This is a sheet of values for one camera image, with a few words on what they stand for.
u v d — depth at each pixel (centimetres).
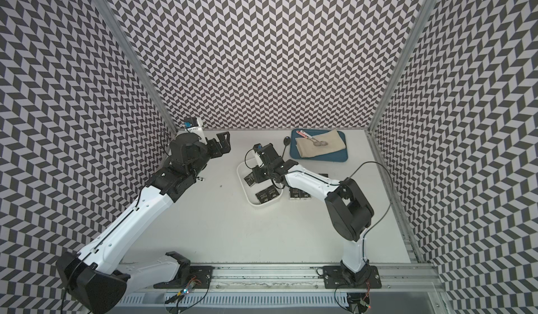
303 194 91
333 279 74
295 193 93
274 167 68
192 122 61
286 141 112
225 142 66
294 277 75
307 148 109
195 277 71
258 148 79
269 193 91
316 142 111
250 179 88
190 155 53
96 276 36
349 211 48
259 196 91
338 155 104
